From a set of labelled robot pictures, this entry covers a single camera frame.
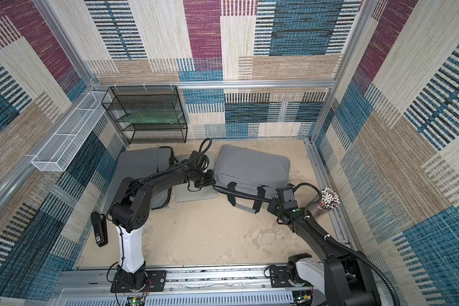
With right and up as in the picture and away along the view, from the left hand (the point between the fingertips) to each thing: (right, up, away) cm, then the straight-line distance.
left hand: (217, 181), depth 97 cm
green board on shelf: (-32, +32, 0) cm, 45 cm away
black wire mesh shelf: (-48, +43, +5) cm, 65 cm away
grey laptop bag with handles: (+16, +2, +3) cm, 17 cm away
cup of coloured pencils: (+45, -5, -22) cm, 50 cm away
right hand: (+27, -12, -8) cm, 30 cm away
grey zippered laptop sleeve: (-45, +8, +12) cm, 47 cm away
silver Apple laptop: (-12, -3, -15) cm, 19 cm away
